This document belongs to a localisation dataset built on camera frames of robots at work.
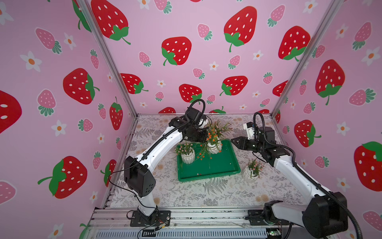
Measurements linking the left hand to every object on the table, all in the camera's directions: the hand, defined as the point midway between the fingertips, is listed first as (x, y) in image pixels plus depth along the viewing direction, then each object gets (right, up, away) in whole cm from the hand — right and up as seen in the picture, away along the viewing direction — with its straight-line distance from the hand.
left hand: (208, 139), depth 79 cm
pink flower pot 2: (+24, -18, +1) cm, 30 cm away
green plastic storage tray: (+1, -18, +16) cm, 24 cm away
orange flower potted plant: (+1, +2, -10) cm, 11 cm away
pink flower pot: (-12, -7, +5) cm, 15 cm away
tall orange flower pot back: (+4, -2, -4) cm, 6 cm away
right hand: (+13, -1, 0) cm, 13 cm away
